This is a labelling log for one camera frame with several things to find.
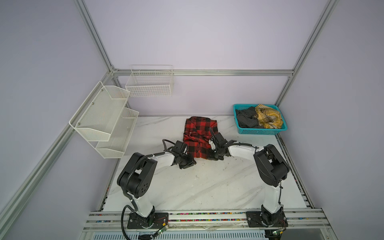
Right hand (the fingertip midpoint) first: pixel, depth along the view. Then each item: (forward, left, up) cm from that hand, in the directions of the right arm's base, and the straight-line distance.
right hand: (205, 157), depth 95 cm
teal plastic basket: (+19, -37, +3) cm, 42 cm away
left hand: (-5, +7, 0) cm, 9 cm away
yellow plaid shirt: (+27, -45, +9) cm, 53 cm away
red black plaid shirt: (+14, +6, +5) cm, 16 cm away
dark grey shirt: (+29, -31, +7) cm, 44 cm away
